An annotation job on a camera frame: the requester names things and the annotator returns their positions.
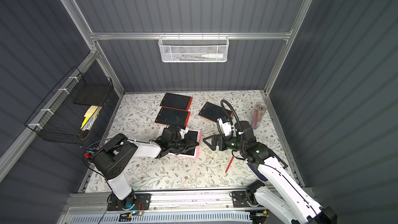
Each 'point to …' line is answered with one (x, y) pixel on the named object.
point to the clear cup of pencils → (259, 109)
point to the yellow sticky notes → (89, 113)
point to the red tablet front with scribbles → (171, 116)
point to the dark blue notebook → (254, 168)
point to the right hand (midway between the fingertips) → (212, 139)
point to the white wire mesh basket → (194, 48)
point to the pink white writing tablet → (195, 135)
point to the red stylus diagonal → (229, 164)
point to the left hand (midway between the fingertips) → (201, 147)
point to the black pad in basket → (91, 94)
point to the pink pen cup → (89, 153)
